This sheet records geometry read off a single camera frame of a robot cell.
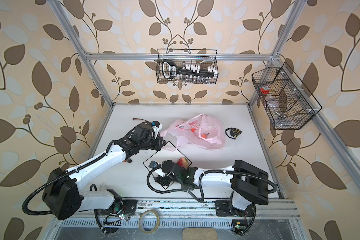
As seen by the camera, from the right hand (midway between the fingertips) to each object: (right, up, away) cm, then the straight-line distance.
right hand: (157, 171), depth 78 cm
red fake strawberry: (+14, +3, +7) cm, 15 cm away
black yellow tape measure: (+48, +19, +23) cm, 57 cm away
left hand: (+5, +16, +3) cm, 17 cm away
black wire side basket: (+67, +35, -5) cm, 75 cm away
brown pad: (+21, -23, -12) cm, 34 cm away
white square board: (+1, +5, +13) cm, 14 cm away
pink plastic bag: (+26, +18, +26) cm, 41 cm away
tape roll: (-6, -20, -10) cm, 23 cm away
